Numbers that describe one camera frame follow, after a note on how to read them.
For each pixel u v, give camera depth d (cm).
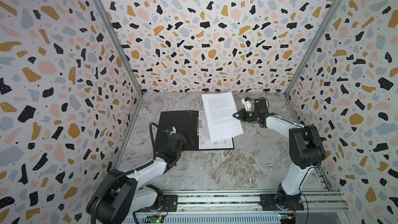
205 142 95
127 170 46
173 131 81
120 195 41
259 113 78
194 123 104
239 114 88
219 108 94
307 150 51
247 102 90
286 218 72
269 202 74
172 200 75
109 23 83
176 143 67
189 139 82
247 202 76
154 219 70
